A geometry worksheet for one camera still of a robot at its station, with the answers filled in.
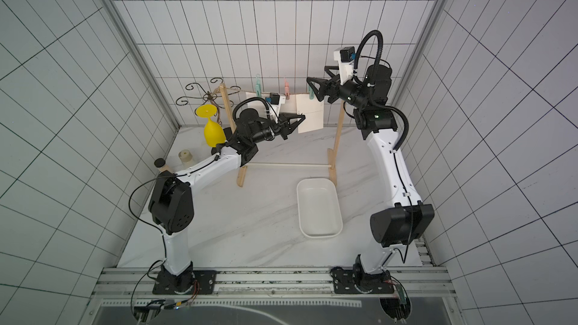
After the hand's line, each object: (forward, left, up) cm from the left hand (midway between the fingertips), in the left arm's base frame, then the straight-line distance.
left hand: (304, 120), depth 76 cm
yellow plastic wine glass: (+4, +35, -12) cm, 37 cm away
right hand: (+5, -5, +17) cm, 18 cm away
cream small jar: (+1, +50, -24) cm, 55 cm away
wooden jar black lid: (-2, +60, -24) cm, 64 cm away
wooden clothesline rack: (+1, -13, -21) cm, 25 cm away
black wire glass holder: (+16, +36, -2) cm, 40 cm away
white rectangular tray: (-18, -7, -32) cm, 37 cm away
